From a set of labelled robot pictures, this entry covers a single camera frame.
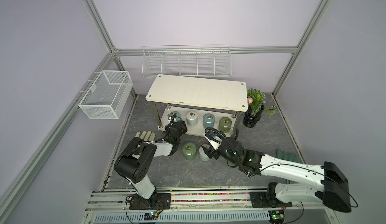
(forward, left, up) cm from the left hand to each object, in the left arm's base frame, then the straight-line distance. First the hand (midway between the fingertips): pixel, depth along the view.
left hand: (179, 123), depth 95 cm
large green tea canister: (-19, -6, 0) cm, 20 cm away
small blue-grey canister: (-5, -1, +12) cm, 13 cm away
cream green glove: (-4, +22, -7) cm, 23 cm away
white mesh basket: (+7, +39, +19) cm, 44 cm away
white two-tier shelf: (-8, -14, +27) cm, 31 cm away
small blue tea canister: (-3, -19, +5) cm, 20 cm away
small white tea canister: (-1, -9, +5) cm, 10 cm away
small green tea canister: (-7, -28, +6) cm, 29 cm away
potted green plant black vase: (-5, -43, +16) cm, 46 cm away
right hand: (-18, -16, +12) cm, 27 cm away
